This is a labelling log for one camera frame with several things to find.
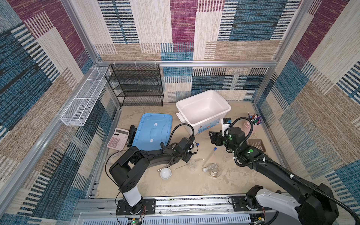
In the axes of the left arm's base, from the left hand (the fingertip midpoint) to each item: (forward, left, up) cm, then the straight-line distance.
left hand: (188, 150), depth 91 cm
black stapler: (+14, +38, +1) cm, 41 cm away
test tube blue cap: (+5, -6, -2) cm, 8 cm away
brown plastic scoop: (+5, -47, -2) cm, 47 cm away
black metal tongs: (-11, +16, -1) cm, 19 cm away
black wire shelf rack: (+48, +38, +17) cm, 63 cm away
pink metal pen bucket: (+15, -40, +6) cm, 43 cm away
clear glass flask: (-14, -14, +4) cm, 20 cm away
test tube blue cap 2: (+2, -18, -2) cm, 18 cm away
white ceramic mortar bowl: (-14, +14, -1) cm, 20 cm away
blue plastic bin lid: (+19, +25, -3) cm, 31 cm away
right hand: (+2, -15, +15) cm, 21 cm away
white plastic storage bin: (+33, -13, 0) cm, 35 cm away
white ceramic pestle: (-12, -9, -1) cm, 15 cm away
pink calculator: (+9, +47, -1) cm, 48 cm away
